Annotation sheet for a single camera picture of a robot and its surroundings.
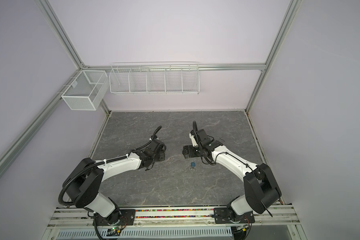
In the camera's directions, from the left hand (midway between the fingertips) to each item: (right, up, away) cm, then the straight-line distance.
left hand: (161, 154), depth 91 cm
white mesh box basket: (-53, +41, +11) cm, 68 cm away
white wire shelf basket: (-6, +49, +8) cm, 50 cm away
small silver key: (+19, -9, 0) cm, 21 cm away
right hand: (+17, +2, -4) cm, 18 cm away
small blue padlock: (+19, -6, +1) cm, 20 cm away
